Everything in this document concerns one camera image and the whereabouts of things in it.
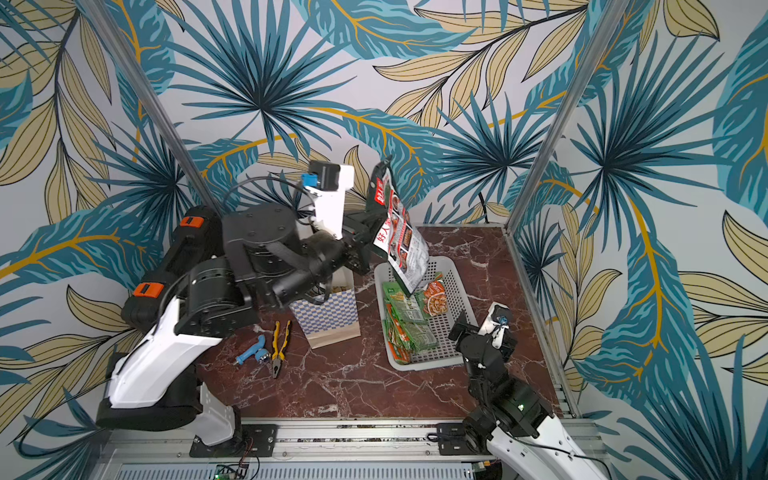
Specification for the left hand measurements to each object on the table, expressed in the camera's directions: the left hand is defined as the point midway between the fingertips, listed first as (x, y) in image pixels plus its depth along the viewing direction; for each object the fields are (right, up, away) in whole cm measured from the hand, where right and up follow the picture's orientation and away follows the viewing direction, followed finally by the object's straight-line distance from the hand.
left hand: (385, 223), depth 45 cm
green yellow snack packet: (+16, -20, +53) cm, 59 cm away
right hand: (+23, -21, +27) cm, 41 cm away
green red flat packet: (+3, -29, +37) cm, 46 cm away
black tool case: (-49, -1, +33) cm, 59 cm away
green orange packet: (+8, -23, +45) cm, 51 cm away
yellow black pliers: (-31, -33, +41) cm, 61 cm away
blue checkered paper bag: (-14, -22, +34) cm, 42 cm away
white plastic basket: (+18, -34, +43) cm, 58 cm away
